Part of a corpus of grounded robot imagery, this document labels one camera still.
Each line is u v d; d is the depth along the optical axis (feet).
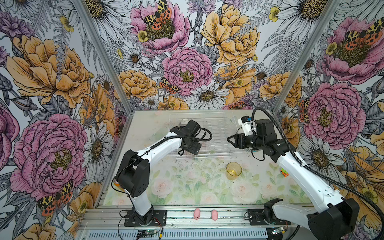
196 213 2.49
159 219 2.43
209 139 2.33
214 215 2.44
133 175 1.50
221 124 3.67
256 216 2.44
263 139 1.89
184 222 2.41
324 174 2.59
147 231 2.34
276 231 2.35
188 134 2.13
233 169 2.91
